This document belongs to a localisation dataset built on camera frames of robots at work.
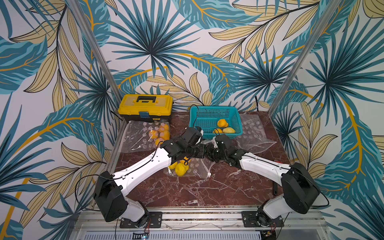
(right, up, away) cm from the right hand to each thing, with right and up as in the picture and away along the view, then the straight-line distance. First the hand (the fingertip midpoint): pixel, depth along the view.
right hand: (199, 151), depth 84 cm
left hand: (+2, +1, -9) cm, 9 cm away
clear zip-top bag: (+38, +6, +19) cm, 43 cm away
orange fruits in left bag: (-24, +10, +13) cm, 29 cm away
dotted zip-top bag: (-38, +8, +13) cm, 40 cm away
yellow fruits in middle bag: (-10, -9, 0) cm, 13 cm away
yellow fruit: (+15, +11, +19) cm, 26 cm away
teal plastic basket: (+12, +19, +30) cm, 37 cm away
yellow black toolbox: (-36, +27, +17) cm, 48 cm away
